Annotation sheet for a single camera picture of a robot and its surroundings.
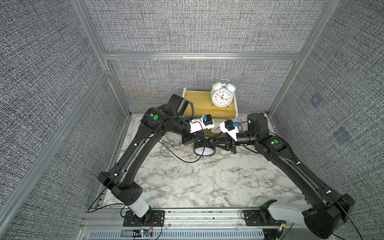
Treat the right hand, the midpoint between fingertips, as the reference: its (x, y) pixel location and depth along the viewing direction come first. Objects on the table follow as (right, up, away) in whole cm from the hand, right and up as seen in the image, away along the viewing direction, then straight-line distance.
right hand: (213, 136), depth 64 cm
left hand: (-4, +1, -1) cm, 4 cm away
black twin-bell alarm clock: (-1, -5, 0) cm, 6 cm away
